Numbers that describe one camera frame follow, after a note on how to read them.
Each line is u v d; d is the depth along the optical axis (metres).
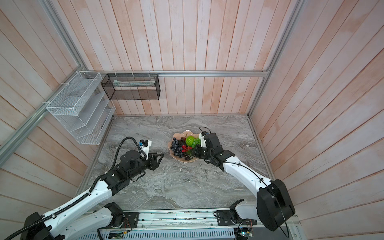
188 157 0.82
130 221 0.73
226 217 0.73
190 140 0.95
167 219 0.75
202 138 0.78
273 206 0.41
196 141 0.95
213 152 0.63
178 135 1.04
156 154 0.72
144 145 0.66
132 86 1.04
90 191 0.49
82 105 0.73
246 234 0.70
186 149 0.93
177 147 0.93
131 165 0.59
